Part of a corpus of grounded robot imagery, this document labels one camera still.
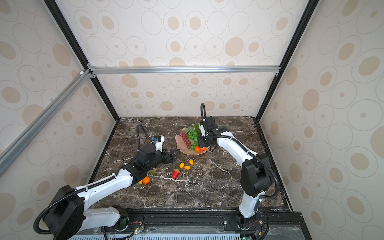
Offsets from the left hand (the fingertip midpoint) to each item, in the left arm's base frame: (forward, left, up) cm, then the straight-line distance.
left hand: (177, 149), depth 80 cm
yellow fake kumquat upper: (-1, -1, -17) cm, 18 cm away
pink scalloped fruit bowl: (+12, -1, -16) cm, 20 cm away
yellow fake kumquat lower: (-2, -5, -18) cm, 19 cm away
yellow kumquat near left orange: (-20, +13, +5) cm, 25 cm away
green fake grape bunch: (+21, -8, -13) cm, 26 cm away
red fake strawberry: (-7, +2, -17) cm, 18 cm away
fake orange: (0, -14, +1) cm, 14 cm away
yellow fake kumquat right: (+1, -7, -17) cm, 19 cm away
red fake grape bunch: (+18, -2, -12) cm, 22 cm away
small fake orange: (+9, -11, -15) cm, 21 cm away
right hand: (+9, -14, -6) cm, 17 cm away
